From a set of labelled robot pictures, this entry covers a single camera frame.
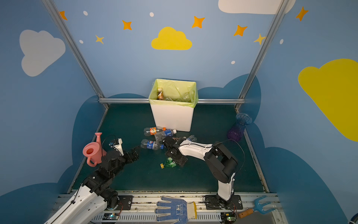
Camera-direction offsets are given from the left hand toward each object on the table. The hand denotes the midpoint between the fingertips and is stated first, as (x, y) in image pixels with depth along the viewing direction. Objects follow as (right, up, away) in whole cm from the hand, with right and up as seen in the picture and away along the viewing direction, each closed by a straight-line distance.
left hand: (135, 149), depth 79 cm
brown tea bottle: (+11, +35, +22) cm, 43 cm away
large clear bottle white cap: (+30, +33, +19) cm, 49 cm away
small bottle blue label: (+34, +4, +16) cm, 38 cm away
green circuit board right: (+51, -34, -8) cm, 62 cm away
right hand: (+21, -8, +11) cm, 25 cm away
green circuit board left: (-10, -33, -8) cm, 35 cm away
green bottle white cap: (+19, -11, +8) cm, 23 cm away
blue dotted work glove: (+26, -31, -7) cm, 41 cm away
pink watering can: (-26, -2, +3) cm, 26 cm away
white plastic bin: (+23, +20, +13) cm, 33 cm away
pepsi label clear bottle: (+6, 0, +14) cm, 15 cm away
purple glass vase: (+68, +7, +25) cm, 73 cm away
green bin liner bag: (+23, +37, +22) cm, 49 cm away
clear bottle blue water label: (+17, +7, +20) cm, 27 cm away
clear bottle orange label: (+7, +9, +20) cm, 23 cm away
